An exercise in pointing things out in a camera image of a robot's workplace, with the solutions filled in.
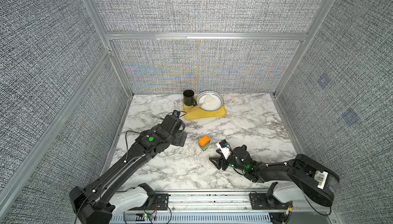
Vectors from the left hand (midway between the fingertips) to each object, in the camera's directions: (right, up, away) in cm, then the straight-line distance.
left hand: (177, 130), depth 74 cm
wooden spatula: (+18, +16, +40) cm, 46 cm away
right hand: (+18, -13, +10) cm, 24 cm away
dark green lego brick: (+14, -13, +15) cm, 24 cm away
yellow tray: (+10, +7, +31) cm, 34 cm away
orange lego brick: (+13, -7, +9) cm, 18 cm away
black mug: (+4, +17, +36) cm, 40 cm away
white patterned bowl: (+26, +15, +39) cm, 49 cm away
